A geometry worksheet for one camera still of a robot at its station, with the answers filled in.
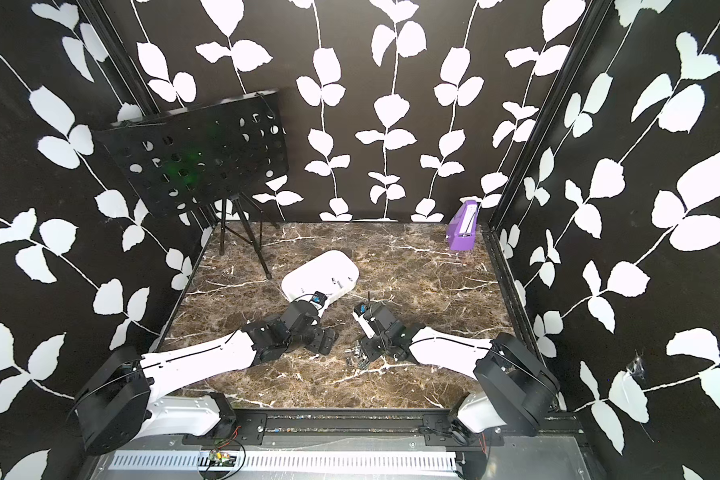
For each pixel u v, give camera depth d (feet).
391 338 2.17
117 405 1.34
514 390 1.42
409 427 2.46
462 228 3.52
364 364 2.77
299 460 2.30
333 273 3.24
